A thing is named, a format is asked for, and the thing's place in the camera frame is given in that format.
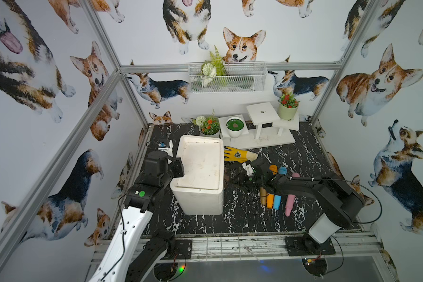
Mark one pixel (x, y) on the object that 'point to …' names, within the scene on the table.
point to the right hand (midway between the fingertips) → (229, 183)
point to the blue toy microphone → (277, 198)
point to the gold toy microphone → (263, 195)
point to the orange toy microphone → (269, 198)
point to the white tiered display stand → (262, 128)
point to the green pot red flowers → (288, 106)
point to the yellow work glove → (239, 155)
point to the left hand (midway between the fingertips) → (182, 156)
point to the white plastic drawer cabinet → (200, 191)
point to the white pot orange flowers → (209, 126)
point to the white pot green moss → (235, 126)
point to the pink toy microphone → (291, 198)
